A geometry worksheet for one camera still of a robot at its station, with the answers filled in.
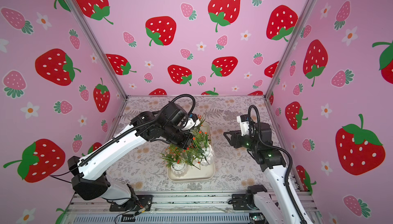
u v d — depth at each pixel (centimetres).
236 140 62
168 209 73
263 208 55
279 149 53
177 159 75
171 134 52
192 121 60
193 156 61
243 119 64
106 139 103
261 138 54
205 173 83
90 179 41
